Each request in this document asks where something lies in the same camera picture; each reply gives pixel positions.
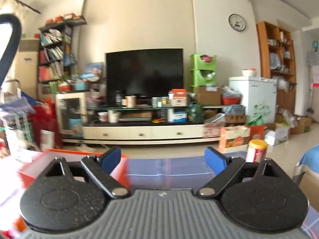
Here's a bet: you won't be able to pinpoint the yellow lid snack canister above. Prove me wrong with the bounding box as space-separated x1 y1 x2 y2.
246 139 268 163

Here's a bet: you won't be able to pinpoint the orange fruit gift box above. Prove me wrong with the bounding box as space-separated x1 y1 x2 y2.
218 126 250 154

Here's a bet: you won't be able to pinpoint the blue plaid tablecloth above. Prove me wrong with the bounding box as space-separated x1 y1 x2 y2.
125 151 319 234

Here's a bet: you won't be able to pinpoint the red shopping bag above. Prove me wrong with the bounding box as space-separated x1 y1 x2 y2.
29 99 62 151

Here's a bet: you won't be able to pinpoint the small glass door cabinet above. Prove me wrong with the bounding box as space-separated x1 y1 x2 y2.
56 92 87 137

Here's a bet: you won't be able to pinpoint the cream TV stand cabinet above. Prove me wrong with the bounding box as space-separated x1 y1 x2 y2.
62 116 224 145

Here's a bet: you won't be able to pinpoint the white chest freezer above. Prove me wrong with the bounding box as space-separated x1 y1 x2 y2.
229 76 277 123

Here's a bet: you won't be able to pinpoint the brown cardboard box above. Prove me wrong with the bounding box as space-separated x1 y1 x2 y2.
196 86 222 106

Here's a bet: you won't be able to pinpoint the white bowl on freezer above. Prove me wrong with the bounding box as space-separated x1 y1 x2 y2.
241 69 257 77

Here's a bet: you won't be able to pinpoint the white orange medicine box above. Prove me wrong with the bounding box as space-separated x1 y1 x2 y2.
170 88 188 106

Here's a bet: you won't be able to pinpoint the white floor air conditioner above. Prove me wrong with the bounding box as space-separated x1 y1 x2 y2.
14 38 39 98

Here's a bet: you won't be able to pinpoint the green stacked storage bins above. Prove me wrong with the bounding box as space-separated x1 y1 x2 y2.
190 53 217 92

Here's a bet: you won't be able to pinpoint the black flat television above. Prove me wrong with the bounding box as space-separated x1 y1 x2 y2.
105 49 184 103

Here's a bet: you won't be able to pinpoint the wooden display shelf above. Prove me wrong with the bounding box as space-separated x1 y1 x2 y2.
256 21 297 114

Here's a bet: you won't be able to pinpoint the black bookshelf with books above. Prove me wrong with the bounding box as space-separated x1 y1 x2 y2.
36 13 88 103

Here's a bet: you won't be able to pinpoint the round wall clock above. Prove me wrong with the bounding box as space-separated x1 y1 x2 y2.
228 14 246 32

